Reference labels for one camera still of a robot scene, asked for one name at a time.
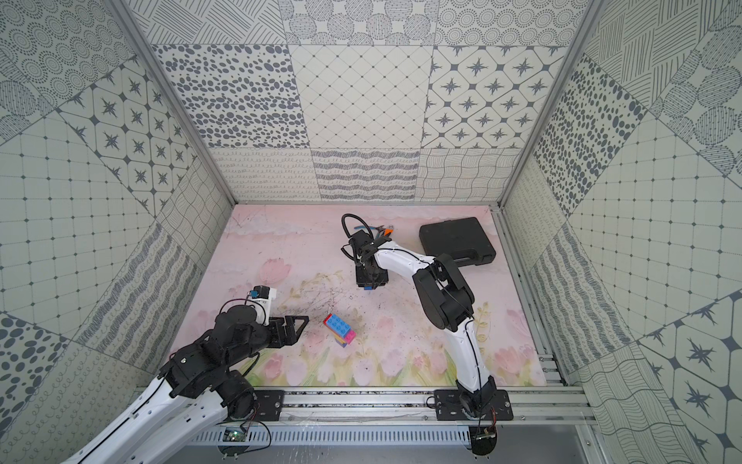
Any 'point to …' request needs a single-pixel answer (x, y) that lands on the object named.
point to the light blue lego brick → (340, 326)
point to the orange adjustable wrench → (387, 231)
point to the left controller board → (234, 434)
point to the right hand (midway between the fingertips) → (370, 285)
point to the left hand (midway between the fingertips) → (302, 323)
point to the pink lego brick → (350, 335)
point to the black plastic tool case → (464, 239)
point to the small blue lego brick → (368, 287)
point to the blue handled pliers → (379, 228)
